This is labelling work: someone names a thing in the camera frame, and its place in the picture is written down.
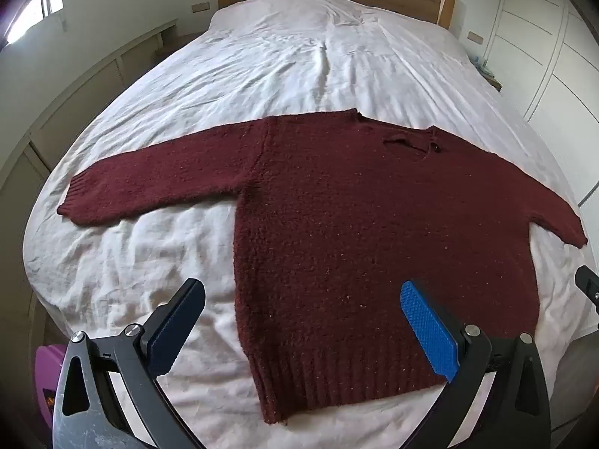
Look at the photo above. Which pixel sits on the purple box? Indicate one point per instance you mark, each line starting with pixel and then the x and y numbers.
pixel 47 383

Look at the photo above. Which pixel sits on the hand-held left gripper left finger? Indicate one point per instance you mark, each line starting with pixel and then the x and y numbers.
pixel 167 336

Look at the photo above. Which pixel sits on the wooden nightstand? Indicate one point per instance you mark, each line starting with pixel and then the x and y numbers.
pixel 490 77

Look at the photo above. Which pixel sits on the beige wall switch plate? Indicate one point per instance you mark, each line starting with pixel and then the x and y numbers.
pixel 476 37
pixel 201 7

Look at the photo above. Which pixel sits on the white low shelf unit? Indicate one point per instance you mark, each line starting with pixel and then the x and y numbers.
pixel 70 103

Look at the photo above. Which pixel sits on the dark red knitted sweater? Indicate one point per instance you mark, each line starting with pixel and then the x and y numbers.
pixel 351 220

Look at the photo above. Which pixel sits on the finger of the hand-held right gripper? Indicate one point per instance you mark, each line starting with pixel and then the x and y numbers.
pixel 587 285

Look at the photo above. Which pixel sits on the bed with white sheet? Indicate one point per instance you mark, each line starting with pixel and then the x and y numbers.
pixel 281 79

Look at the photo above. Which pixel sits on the window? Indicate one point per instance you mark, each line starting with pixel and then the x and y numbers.
pixel 32 14

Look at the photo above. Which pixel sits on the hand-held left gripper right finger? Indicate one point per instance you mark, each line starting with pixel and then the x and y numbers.
pixel 431 333

